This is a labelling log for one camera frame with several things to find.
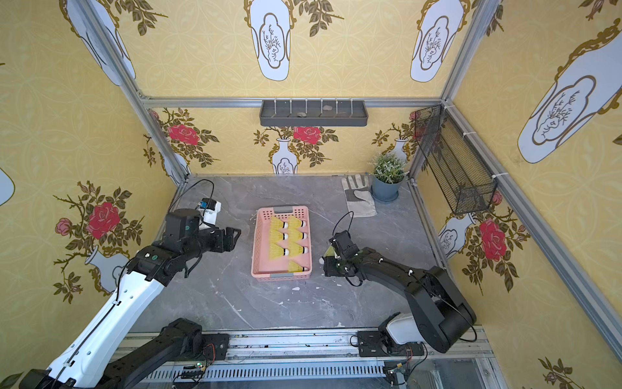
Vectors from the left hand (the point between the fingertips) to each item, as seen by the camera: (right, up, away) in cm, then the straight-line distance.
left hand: (233, 230), depth 75 cm
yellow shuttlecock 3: (+10, -5, +20) cm, 23 cm away
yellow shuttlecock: (+10, -1, +24) cm, 26 cm away
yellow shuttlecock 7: (+19, -15, +12) cm, 27 cm away
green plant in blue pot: (+56, +19, +25) cm, 64 cm away
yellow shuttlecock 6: (+19, -10, +17) cm, 27 cm away
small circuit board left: (-9, -39, -5) cm, 40 cm away
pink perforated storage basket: (+12, -16, +14) cm, 24 cm away
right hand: (+31, -16, +14) cm, 38 cm away
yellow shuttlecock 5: (+11, -10, +16) cm, 22 cm away
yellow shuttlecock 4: (+18, -5, +20) cm, 27 cm away
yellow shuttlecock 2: (+17, 0, +25) cm, 30 cm away
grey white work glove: (+46, +11, +37) cm, 60 cm away
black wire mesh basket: (+87, +17, +25) cm, 92 cm away
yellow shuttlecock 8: (+32, -11, +16) cm, 37 cm away
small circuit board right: (+49, -43, -3) cm, 65 cm away
